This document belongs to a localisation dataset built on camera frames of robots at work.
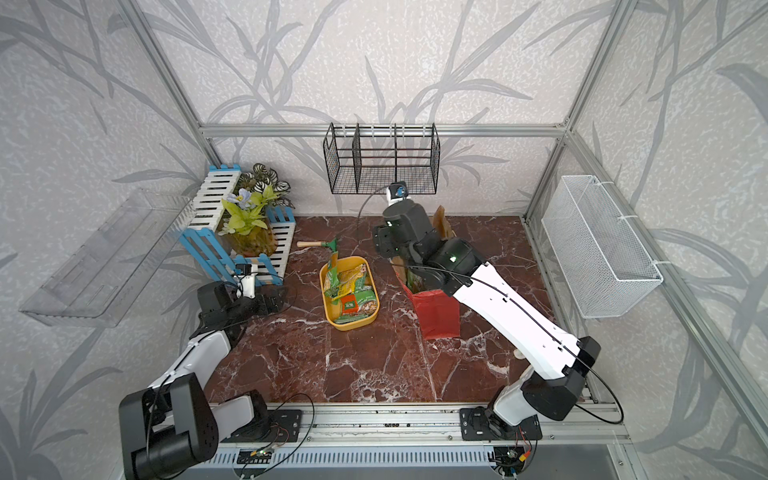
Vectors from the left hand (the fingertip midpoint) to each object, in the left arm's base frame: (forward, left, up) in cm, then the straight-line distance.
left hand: (273, 286), depth 87 cm
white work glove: (-16, -72, -10) cm, 74 cm away
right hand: (+1, -35, +27) cm, 44 cm away
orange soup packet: (-1, -21, -9) cm, 23 cm away
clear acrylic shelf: (-8, +30, +17) cm, 35 cm away
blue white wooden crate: (+7, +17, +14) cm, 23 cm away
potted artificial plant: (+16, +10, +8) cm, 21 cm away
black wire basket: (+41, -25, +16) cm, 51 cm away
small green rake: (+25, -12, -11) cm, 30 cm away
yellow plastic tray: (-2, -16, -10) cm, 19 cm away
